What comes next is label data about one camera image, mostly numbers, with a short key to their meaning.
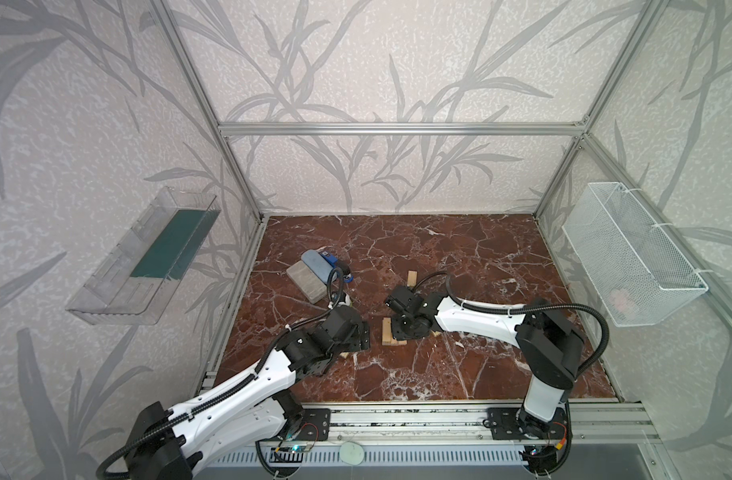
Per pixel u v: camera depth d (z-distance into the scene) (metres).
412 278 0.99
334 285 1.01
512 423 0.73
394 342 0.85
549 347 0.46
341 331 0.58
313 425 0.72
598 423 0.75
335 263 1.02
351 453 0.68
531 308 0.50
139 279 0.65
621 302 0.74
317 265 1.02
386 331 0.86
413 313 0.66
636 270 0.63
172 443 0.39
